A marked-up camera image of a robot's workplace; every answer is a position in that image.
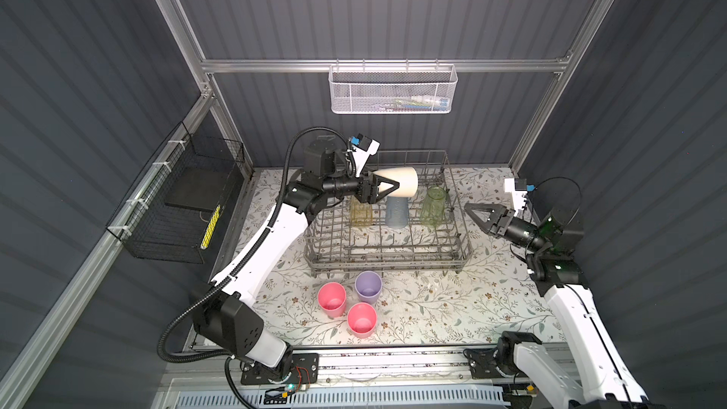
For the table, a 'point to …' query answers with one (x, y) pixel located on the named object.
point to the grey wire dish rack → (416, 228)
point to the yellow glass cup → (361, 213)
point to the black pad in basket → (197, 187)
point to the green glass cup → (434, 211)
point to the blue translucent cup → (397, 212)
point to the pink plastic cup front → (362, 320)
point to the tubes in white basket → (420, 102)
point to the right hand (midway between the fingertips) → (471, 212)
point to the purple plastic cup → (367, 287)
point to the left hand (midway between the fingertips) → (397, 184)
